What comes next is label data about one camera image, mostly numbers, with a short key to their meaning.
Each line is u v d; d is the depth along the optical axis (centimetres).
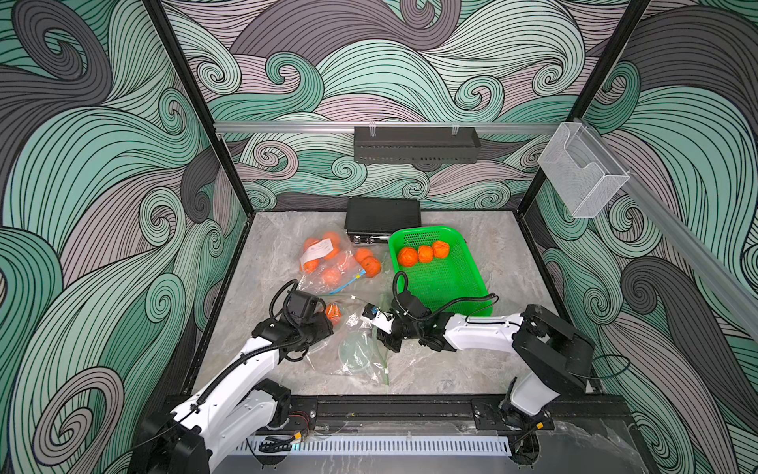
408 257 98
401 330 73
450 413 74
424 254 101
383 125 94
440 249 102
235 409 56
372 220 112
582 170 76
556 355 45
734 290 51
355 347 79
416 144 95
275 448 71
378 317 73
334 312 85
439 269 103
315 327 73
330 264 93
